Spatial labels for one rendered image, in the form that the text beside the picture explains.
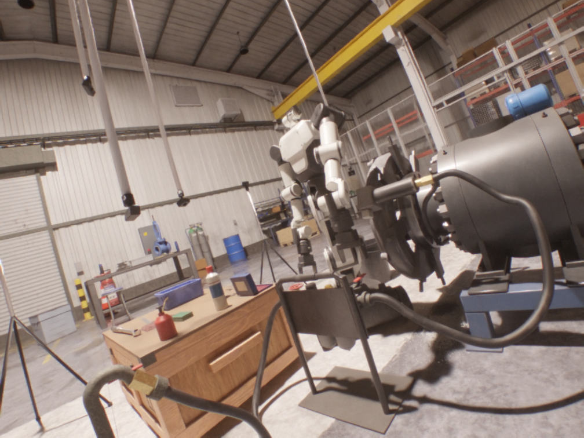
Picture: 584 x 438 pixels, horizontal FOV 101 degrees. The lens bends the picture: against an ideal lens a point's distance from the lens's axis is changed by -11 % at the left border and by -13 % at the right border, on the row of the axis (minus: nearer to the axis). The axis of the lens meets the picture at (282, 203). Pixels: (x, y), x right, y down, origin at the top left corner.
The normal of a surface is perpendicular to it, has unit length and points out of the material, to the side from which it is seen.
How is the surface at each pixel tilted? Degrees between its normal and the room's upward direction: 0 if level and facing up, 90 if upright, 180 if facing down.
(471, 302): 90
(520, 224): 117
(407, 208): 76
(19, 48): 90
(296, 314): 90
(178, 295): 90
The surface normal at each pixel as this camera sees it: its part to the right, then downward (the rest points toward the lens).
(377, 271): -0.10, 0.02
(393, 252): -0.55, 0.48
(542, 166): -0.74, -0.08
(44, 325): 0.88, -0.32
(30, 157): 0.58, -0.25
